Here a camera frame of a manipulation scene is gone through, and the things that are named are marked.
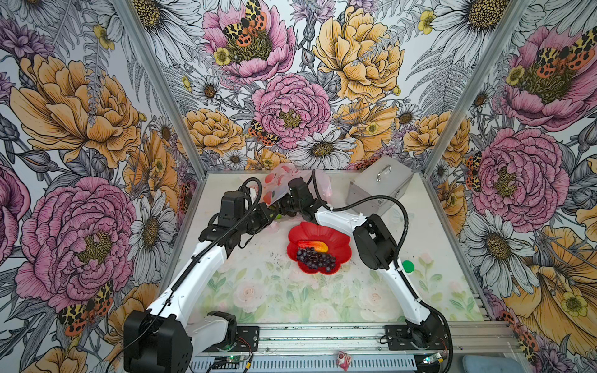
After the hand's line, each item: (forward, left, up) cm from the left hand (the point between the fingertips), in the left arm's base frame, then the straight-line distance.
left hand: (278, 219), depth 79 cm
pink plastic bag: (+18, +3, -3) cm, 18 cm away
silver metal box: (+25, -45, -7) cm, 52 cm away
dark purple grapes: (-7, -13, -16) cm, 22 cm away
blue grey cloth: (-39, -59, -17) cm, 73 cm away
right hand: (+14, +7, -8) cm, 18 cm away
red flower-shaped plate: (+2, -22, -20) cm, 30 cm away
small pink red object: (-38, -19, -15) cm, 45 cm away
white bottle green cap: (-13, -43, -10) cm, 46 cm away
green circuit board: (-38, -47, -20) cm, 64 cm away
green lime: (+11, +2, -14) cm, 18 cm away
